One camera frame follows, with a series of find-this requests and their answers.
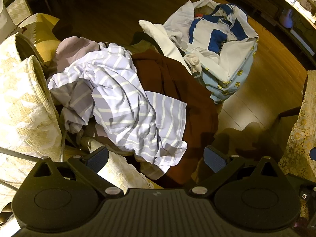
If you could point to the blue banana print laundry bag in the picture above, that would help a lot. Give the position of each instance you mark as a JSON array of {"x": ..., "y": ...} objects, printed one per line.
[{"x": 229, "y": 83}]

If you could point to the pale pink garment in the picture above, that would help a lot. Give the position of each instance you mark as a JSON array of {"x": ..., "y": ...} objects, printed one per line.
[{"x": 70, "y": 50}]

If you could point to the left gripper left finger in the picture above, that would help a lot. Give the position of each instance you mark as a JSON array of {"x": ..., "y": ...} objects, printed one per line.
[{"x": 86, "y": 170}]

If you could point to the maroon garment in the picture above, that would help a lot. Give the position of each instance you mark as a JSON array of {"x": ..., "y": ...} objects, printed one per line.
[{"x": 186, "y": 118}]

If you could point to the lavender white striped shirt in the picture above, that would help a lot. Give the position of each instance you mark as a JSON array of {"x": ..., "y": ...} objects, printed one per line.
[{"x": 104, "y": 85}]

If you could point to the lace tablecloth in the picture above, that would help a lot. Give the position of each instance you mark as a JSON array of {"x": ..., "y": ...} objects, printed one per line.
[{"x": 296, "y": 159}]

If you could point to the long wooden sideboard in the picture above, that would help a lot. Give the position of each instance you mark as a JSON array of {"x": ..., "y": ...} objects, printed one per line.
[{"x": 302, "y": 33}]

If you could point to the purple kettlebell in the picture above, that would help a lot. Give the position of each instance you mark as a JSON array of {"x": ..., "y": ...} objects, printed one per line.
[{"x": 285, "y": 19}]

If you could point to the white blue sports jacket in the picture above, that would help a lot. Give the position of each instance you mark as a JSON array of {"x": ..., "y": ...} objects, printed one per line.
[{"x": 218, "y": 34}]

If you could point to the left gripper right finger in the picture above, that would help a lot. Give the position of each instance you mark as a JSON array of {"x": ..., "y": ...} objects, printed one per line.
[{"x": 222, "y": 165}]

